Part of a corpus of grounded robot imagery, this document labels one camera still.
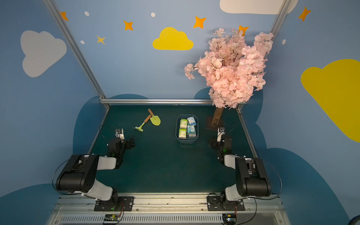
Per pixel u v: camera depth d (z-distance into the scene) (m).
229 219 0.73
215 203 0.75
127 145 0.86
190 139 1.01
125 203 0.75
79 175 0.45
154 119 1.12
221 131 0.83
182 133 0.98
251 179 0.45
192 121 1.05
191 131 1.00
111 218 0.72
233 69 0.67
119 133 0.82
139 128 1.07
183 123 1.04
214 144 0.87
